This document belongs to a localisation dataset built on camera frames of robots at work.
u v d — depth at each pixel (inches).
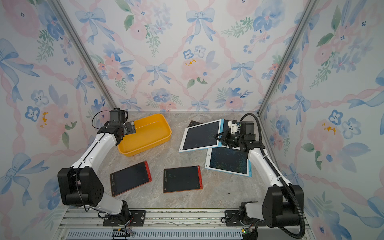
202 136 36.8
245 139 25.2
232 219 28.5
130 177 34.7
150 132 41.2
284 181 16.8
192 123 44.6
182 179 34.2
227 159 37.6
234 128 30.1
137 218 29.4
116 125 26.1
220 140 28.9
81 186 16.9
